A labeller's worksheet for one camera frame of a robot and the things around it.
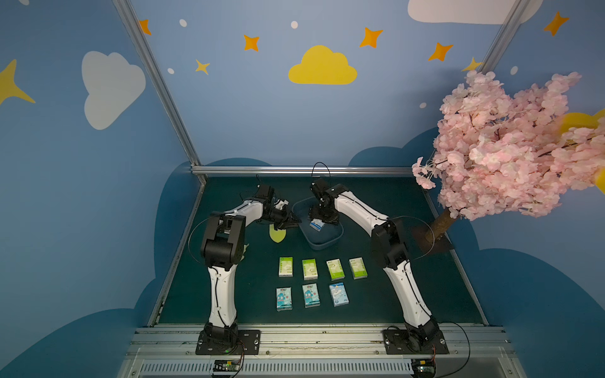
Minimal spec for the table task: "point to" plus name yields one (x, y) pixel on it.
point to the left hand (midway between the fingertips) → (301, 219)
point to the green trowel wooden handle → (276, 235)
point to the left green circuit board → (227, 365)
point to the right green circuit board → (423, 368)
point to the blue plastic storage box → (330, 232)
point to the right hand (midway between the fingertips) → (320, 217)
